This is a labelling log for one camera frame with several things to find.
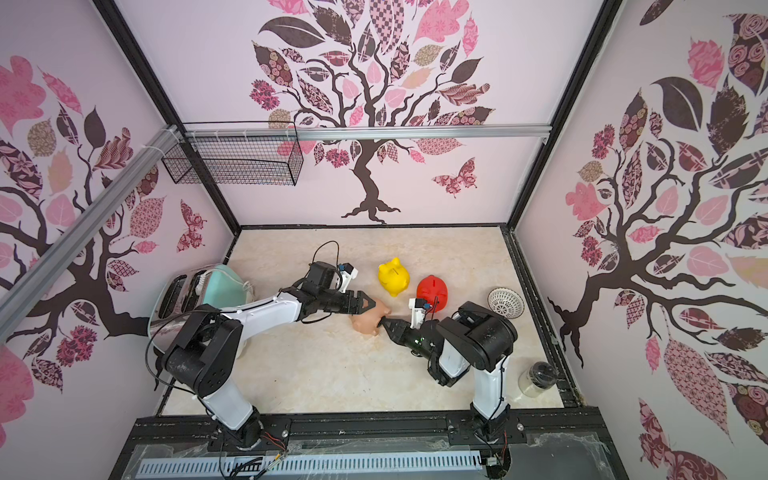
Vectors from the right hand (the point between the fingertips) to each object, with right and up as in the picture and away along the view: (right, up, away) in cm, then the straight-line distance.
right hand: (384, 320), depth 87 cm
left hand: (-5, +3, +2) cm, 6 cm away
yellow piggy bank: (+3, +13, +8) cm, 15 cm away
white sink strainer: (+40, +4, +8) cm, 41 cm away
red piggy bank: (+15, +9, +3) cm, 18 cm away
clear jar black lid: (+38, -11, -15) cm, 43 cm away
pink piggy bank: (-5, 0, -2) cm, 6 cm away
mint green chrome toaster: (-55, +10, -8) cm, 56 cm away
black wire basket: (-38, +53, +8) cm, 66 cm away
